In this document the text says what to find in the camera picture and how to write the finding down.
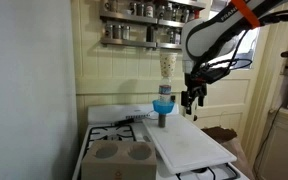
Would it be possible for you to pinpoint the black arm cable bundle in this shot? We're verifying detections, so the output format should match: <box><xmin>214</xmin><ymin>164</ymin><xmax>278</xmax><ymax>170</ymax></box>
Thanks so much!
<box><xmin>192</xmin><ymin>8</ymin><xmax>288</xmax><ymax>79</ymax></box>

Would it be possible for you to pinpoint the white plastic cutting board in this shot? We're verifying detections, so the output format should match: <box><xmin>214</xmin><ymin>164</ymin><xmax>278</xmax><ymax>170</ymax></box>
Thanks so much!
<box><xmin>142</xmin><ymin>114</ymin><xmax>238</xmax><ymax>175</ymax></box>

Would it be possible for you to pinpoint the white refrigerator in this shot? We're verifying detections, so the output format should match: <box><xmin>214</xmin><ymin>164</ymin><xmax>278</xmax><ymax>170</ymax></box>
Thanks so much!
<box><xmin>0</xmin><ymin>0</ymin><xmax>80</xmax><ymax>180</ymax></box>

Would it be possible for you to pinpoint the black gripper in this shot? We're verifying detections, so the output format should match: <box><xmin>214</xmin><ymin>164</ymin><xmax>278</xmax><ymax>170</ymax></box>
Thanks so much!
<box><xmin>181</xmin><ymin>71</ymin><xmax>208</xmax><ymax>116</ymax></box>

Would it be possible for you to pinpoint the wooden block with two holes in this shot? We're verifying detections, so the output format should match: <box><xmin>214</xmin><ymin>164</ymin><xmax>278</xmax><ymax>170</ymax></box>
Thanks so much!
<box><xmin>81</xmin><ymin>139</ymin><xmax>158</xmax><ymax>180</ymax></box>

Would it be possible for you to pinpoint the cream counter cabinet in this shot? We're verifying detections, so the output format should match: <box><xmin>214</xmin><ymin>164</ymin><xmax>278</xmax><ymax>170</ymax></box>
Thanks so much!
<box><xmin>257</xmin><ymin>108</ymin><xmax>288</xmax><ymax>180</ymax></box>

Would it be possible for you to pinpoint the cream panelled door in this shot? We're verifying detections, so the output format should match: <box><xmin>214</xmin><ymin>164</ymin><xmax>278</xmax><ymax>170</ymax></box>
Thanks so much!
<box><xmin>183</xmin><ymin>26</ymin><xmax>272</xmax><ymax>141</ymax></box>

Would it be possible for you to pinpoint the white gas stove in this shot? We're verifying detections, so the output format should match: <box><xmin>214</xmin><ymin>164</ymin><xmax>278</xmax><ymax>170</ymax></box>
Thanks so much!
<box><xmin>72</xmin><ymin>103</ymin><xmax>252</xmax><ymax>180</ymax></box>

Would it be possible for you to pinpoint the dotted paper cup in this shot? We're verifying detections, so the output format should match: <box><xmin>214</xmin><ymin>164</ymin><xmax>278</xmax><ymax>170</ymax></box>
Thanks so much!
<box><xmin>159</xmin><ymin>52</ymin><xmax>178</xmax><ymax>78</ymax></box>

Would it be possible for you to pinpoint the blue plastic bowl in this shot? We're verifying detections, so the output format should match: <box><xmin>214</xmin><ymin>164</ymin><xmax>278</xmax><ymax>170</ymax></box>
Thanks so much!
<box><xmin>152</xmin><ymin>99</ymin><xmax>176</xmax><ymax>115</ymax></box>

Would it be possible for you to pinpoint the clear plastic water bottle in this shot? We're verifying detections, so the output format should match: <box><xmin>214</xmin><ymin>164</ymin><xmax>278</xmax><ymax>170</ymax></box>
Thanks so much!
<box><xmin>158</xmin><ymin>76</ymin><xmax>172</xmax><ymax>104</ymax></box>

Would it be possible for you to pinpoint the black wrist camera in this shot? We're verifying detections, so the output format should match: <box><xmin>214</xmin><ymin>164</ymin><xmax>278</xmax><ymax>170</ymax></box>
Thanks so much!
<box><xmin>202</xmin><ymin>64</ymin><xmax>232</xmax><ymax>84</ymax></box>

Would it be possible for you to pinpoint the steel spice rack shelf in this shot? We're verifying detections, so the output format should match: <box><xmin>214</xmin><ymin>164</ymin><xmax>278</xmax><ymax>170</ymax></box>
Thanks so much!
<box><xmin>100</xmin><ymin>37</ymin><xmax>183</xmax><ymax>50</ymax></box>
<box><xmin>99</xmin><ymin>11</ymin><xmax>198</xmax><ymax>28</ymax></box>

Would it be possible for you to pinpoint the brown paper bag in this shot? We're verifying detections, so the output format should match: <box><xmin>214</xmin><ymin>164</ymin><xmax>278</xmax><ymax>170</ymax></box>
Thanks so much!
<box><xmin>201</xmin><ymin>125</ymin><xmax>255</xmax><ymax>180</ymax></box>

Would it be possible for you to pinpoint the door window pane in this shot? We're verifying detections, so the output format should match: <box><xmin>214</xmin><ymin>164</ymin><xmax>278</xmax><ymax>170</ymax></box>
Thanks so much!
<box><xmin>210</xmin><ymin>9</ymin><xmax>262</xmax><ymax>70</ymax></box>

